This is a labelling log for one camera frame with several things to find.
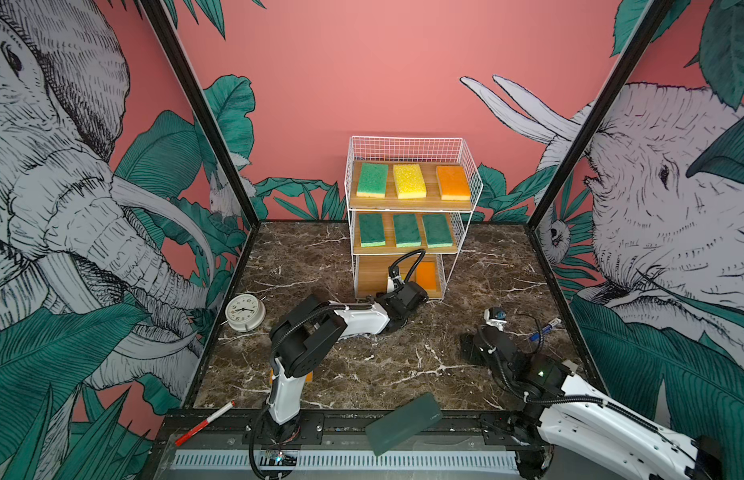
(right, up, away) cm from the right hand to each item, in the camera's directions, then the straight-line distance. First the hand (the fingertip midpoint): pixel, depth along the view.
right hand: (467, 337), depth 79 cm
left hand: (-16, +11, +15) cm, 25 cm away
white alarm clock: (-66, +4, +11) cm, 67 cm away
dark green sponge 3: (-8, +29, +3) cm, 30 cm away
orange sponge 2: (-44, -12, +3) cm, 45 cm away
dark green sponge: (-26, +29, +3) cm, 39 cm away
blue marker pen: (+24, -3, +11) cm, 26 cm away
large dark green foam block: (-18, -20, -5) cm, 27 cm away
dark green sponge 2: (-16, +29, +4) cm, 34 cm away
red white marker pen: (-69, -20, -6) cm, 72 cm away
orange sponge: (-8, +15, +22) cm, 28 cm away
